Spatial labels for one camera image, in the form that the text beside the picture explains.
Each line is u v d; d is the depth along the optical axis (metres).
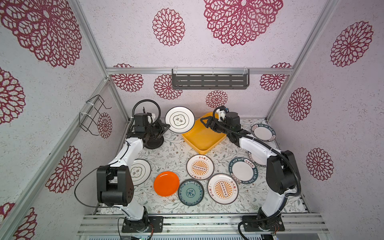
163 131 0.78
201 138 1.05
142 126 0.67
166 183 0.86
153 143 1.06
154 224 0.73
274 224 0.68
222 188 0.85
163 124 0.85
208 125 0.78
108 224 0.75
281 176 0.49
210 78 0.93
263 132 1.10
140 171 0.92
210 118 0.78
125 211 0.53
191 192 0.84
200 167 0.94
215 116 0.72
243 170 0.93
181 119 0.88
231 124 0.71
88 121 0.75
